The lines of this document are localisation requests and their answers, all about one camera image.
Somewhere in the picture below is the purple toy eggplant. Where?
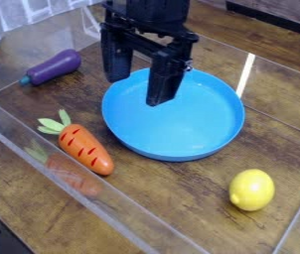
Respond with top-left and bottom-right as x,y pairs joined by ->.
20,49 -> 80,86

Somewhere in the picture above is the blue round tray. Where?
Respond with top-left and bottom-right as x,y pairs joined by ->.
102,68 -> 245,162

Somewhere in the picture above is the white patterned curtain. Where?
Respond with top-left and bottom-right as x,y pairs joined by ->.
0,0 -> 102,42

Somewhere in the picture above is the yellow toy lemon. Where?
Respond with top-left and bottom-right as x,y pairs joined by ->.
227,169 -> 274,211

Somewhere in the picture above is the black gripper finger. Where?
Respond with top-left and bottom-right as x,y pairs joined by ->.
100,30 -> 132,82
146,50 -> 191,106

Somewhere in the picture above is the dark wooden board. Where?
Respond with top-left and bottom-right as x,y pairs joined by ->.
225,0 -> 300,34

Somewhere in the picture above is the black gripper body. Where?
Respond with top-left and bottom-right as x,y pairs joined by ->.
100,0 -> 199,59

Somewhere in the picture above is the orange toy carrot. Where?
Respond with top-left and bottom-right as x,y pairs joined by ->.
37,109 -> 114,176

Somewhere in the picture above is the clear acrylic barrier wall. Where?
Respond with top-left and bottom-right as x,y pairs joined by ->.
0,2 -> 300,254

